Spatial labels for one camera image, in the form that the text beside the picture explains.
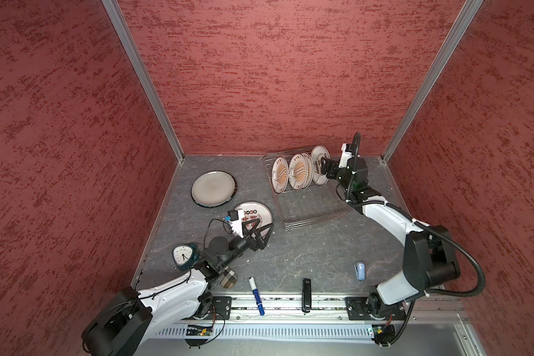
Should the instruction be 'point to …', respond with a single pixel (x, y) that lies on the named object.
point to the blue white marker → (256, 295)
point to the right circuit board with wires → (383, 334)
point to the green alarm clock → (185, 256)
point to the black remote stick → (306, 295)
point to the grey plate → (254, 211)
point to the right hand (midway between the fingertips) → (327, 162)
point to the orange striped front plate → (279, 174)
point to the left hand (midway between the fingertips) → (267, 227)
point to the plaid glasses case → (228, 279)
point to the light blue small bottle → (360, 269)
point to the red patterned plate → (317, 153)
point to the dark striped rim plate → (213, 188)
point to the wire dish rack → (310, 205)
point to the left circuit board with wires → (197, 330)
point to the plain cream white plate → (213, 188)
